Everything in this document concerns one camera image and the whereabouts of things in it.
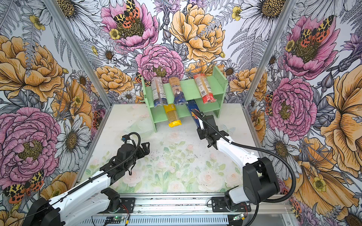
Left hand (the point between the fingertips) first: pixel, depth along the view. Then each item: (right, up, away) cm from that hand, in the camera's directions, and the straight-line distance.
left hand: (143, 149), depth 85 cm
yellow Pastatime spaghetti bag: (+17, +20, +9) cm, 28 cm away
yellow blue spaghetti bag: (+22, +30, -3) cm, 37 cm away
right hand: (+37, +11, +4) cm, 38 cm away
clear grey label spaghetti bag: (+10, +30, -2) cm, 32 cm away
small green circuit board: (-10, -31, -14) cm, 35 cm away
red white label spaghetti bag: (+37, +37, +4) cm, 53 cm away
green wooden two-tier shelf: (+7, +21, +2) cm, 22 cm away
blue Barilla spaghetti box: (+30, +27, +9) cm, 41 cm away
